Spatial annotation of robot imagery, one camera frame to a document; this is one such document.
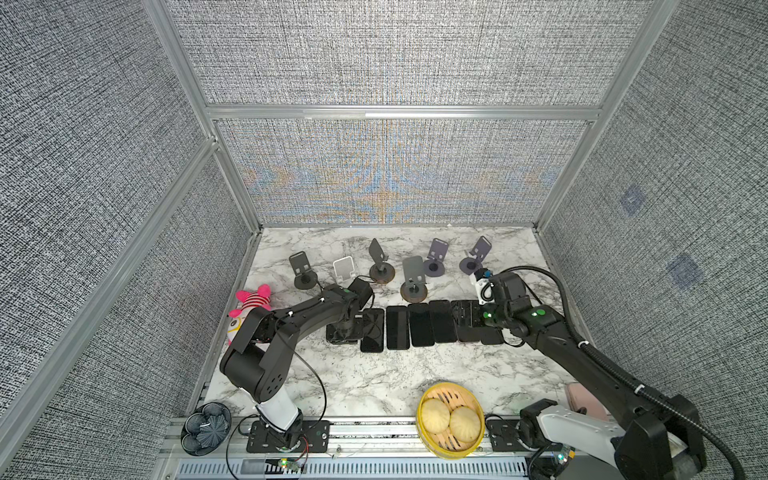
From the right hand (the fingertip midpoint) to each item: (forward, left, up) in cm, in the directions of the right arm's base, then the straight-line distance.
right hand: (462, 308), depth 83 cm
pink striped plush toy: (+7, +60, -5) cm, 61 cm away
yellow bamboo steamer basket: (-31, +8, -10) cm, 33 cm away
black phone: (+1, +10, -12) cm, 16 cm away
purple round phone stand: (+24, +4, -11) cm, 26 cm away
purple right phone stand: (+24, -11, -3) cm, 27 cm away
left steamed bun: (-25, +10, -7) cm, 28 cm away
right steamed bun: (-27, +3, -6) cm, 28 cm away
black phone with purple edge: (-7, +2, +8) cm, 11 cm away
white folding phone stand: (+18, +35, -6) cm, 40 cm away
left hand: (-5, +32, -11) cm, 34 cm away
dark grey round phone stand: (+18, +49, -10) cm, 53 cm away
